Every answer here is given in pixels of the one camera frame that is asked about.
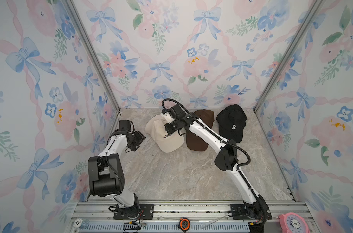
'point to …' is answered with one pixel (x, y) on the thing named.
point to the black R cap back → (232, 120)
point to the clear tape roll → (81, 223)
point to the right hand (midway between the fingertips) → (167, 127)
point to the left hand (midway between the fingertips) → (144, 139)
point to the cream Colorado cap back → (148, 125)
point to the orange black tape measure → (184, 224)
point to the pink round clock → (291, 222)
